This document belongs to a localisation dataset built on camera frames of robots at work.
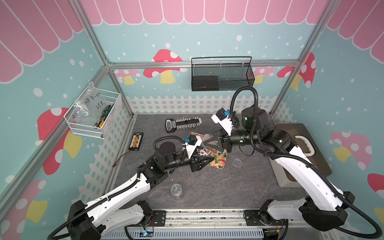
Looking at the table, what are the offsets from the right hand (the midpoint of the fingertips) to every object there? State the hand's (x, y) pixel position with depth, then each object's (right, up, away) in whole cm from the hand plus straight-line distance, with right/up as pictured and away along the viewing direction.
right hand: (207, 139), depth 58 cm
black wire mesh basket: (+11, +39, +37) cm, 55 cm away
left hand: (+2, -8, +6) cm, 10 cm away
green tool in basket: (-50, +10, +15) cm, 53 cm away
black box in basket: (+1, +34, +39) cm, 51 cm away
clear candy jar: (-15, -27, +18) cm, 36 cm away
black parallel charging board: (-46, -5, +45) cm, 64 cm away
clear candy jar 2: (-1, -5, +3) cm, 6 cm away
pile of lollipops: (+11, -14, +38) cm, 42 cm away
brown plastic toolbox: (+54, -4, +21) cm, 58 cm away
